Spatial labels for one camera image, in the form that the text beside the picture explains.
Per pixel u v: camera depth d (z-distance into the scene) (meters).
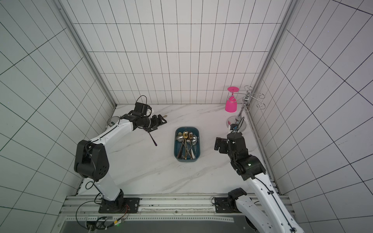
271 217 0.41
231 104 0.98
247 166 0.48
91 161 0.47
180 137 0.97
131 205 0.73
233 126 0.63
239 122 1.03
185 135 0.98
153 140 0.99
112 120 1.00
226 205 0.73
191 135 0.97
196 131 0.97
